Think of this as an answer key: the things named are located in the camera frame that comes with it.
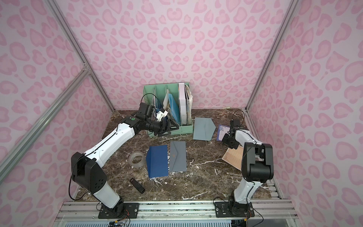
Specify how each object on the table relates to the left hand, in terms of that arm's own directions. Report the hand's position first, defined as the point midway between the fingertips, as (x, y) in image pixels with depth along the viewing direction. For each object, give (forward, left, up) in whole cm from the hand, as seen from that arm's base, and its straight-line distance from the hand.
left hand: (175, 128), depth 77 cm
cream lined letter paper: (-5, -37, -25) cm, 45 cm away
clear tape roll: (-4, +28, -22) cm, 36 cm away
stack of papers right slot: (+22, -7, -4) cm, 23 cm away
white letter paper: (+17, -33, -25) cm, 45 cm away
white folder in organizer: (+23, -3, -2) cm, 24 cm away
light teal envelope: (+17, -19, -25) cm, 36 cm away
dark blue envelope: (-6, +14, -29) cm, 32 cm away
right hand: (+4, -33, -21) cm, 39 cm away
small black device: (-23, +22, -24) cm, 40 cm away
